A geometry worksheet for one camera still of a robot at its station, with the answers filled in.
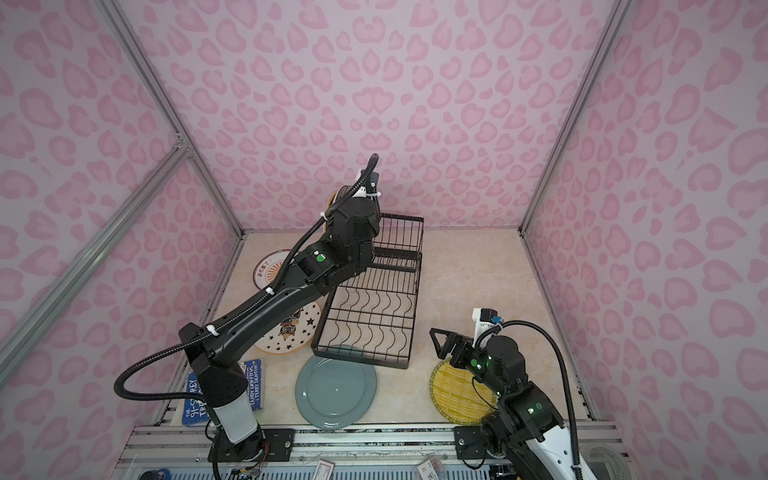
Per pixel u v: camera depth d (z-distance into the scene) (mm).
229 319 441
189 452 734
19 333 513
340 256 507
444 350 639
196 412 767
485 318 650
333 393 804
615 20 697
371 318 927
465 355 637
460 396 802
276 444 729
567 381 560
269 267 1088
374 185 542
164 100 824
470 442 740
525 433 488
